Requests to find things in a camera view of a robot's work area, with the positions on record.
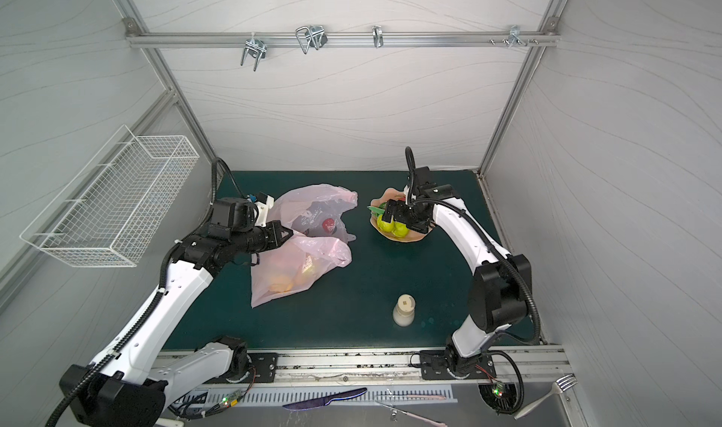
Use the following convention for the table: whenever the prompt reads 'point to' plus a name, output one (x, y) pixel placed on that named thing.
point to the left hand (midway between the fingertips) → (288, 233)
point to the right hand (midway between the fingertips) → (396, 219)
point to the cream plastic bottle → (403, 313)
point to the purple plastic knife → (312, 403)
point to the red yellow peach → (328, 225)
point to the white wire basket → (113, 210)
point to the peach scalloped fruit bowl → (412, 235)
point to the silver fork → (562, 384)
